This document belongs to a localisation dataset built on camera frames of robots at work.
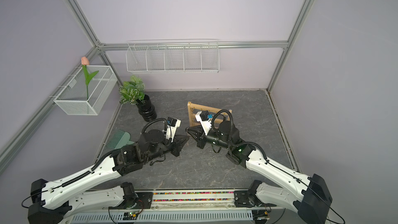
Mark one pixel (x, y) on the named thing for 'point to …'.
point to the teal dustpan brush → (118, 139)
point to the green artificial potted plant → (132, 92)
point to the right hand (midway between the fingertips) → (186, 129)
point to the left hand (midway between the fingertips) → (188, 139)
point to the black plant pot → (146, 109)
